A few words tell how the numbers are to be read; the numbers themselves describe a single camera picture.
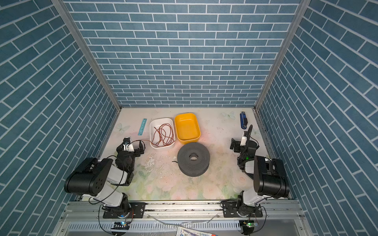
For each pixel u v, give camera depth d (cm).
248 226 71
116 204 62
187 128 110
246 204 63
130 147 79
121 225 72
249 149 72
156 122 104
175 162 91
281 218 76
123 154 69
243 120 108
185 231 68
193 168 89
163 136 105
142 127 109
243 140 84
